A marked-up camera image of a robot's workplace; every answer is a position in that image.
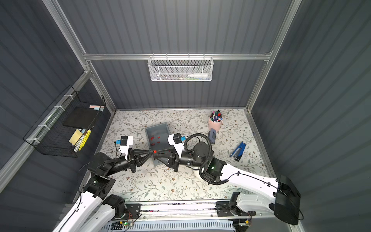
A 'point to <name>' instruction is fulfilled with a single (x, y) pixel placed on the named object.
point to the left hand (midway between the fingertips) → (152, 157)
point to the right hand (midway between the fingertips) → (157, 159)
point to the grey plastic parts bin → (158, 138)
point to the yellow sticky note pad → (76, 137)
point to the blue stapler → (238, 152)
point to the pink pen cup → (215, 120)
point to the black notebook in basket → (80, 117)
